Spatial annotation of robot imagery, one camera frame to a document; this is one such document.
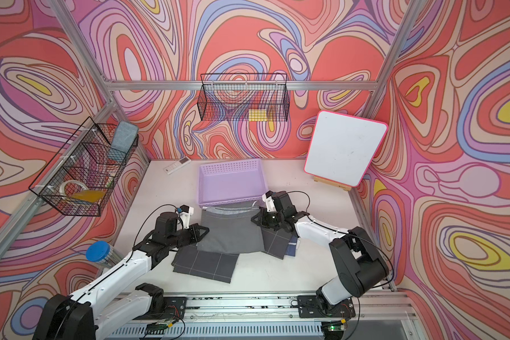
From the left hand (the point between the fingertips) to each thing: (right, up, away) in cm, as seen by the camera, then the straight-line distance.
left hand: (210, 230), depth 82 cm
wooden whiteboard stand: (+63, +16, +20) cm, 68 cm away
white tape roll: (-44, +18, -16) cm, 50 cm away
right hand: (+17, +2, +4) cm, 18 cm away
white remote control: (-26, +28, +33) cm, 51 cm away
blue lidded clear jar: (-31, -3, -15) cm, 35 cm away
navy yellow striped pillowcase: (+33, -8, +4) cm, 34 cm away
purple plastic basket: (+4, +19, +29) cm, 35 cm away
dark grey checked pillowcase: (+27, -6, +6) cm, 28 cm away
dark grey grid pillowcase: (+1, -14, 0) cm, 14 cm away
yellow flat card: (-35, +15, -14) cm, 40 cm away
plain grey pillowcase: (+8, -1, +6) cm, 10 cm away
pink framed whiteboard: (+59, +35, +16) cm, 70 cm away
